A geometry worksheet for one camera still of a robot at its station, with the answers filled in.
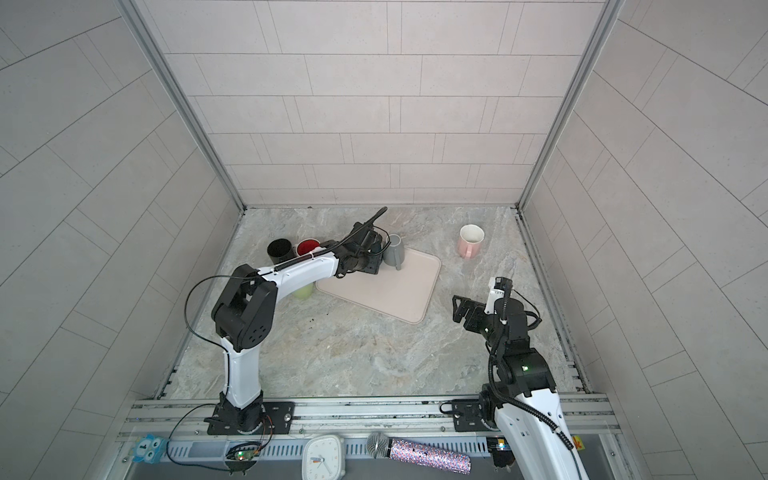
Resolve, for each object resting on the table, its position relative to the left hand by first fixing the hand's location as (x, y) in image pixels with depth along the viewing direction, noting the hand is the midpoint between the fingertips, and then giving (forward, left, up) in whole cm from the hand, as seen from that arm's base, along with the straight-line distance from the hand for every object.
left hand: (380, 255), depth 95 cm
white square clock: (-51, +10, -1) cm, 52 cm away
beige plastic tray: (-10, -8, -6) cm, 15 cm away
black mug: (0, +31, +3) cm, 31 cm away
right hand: (-19, -23, +8) cm, 31 cm away
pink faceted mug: (+7, -30, +1) cm, 31 cm away
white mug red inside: (+3, +24, +1) cm, 24 cm away
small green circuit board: (-51, +27, -2) cm, 58 cm away
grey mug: (0, -5, +2) cm, 5 cm away
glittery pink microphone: (-49, -3, -1) cm, 49 cm away
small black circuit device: (-50, -30, -6) cm, 59 cm away
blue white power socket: (-50, +49, -2) cm, 70 cm away
